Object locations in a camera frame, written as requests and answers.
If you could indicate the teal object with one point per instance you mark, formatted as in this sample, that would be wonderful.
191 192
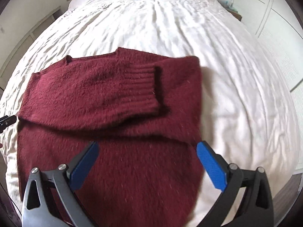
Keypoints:
230 6

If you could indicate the white wardrobe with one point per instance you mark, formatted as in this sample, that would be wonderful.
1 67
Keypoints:
279 23

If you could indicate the bed with white sheet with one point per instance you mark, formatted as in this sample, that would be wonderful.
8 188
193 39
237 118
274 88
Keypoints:
165 40

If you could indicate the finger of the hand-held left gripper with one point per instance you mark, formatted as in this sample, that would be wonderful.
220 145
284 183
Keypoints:
8 120

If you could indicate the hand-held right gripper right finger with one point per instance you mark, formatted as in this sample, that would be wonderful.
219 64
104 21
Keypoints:
210 165

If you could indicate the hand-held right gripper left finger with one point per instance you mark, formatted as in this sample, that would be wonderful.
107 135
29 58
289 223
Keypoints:
85 160

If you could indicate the wooden nightstand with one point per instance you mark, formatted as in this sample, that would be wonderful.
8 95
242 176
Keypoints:
236 15

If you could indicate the dark red knitted sweater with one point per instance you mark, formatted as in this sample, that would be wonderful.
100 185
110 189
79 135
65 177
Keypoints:
106 113

